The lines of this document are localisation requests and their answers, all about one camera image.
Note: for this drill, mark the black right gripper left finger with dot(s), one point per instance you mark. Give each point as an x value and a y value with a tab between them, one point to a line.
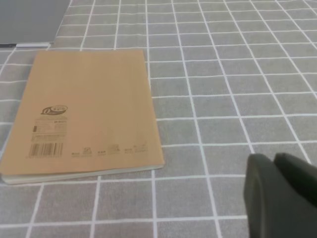
268	197

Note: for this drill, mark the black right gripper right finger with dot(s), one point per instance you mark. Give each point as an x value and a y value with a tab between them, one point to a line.
302	176

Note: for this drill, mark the grey checked tablecloth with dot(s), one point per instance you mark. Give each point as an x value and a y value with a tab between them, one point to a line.
228	78

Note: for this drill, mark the brown kraft notebook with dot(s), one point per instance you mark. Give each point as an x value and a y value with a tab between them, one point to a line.
83	114

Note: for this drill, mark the grey hardcover book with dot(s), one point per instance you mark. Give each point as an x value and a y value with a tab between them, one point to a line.
30	23

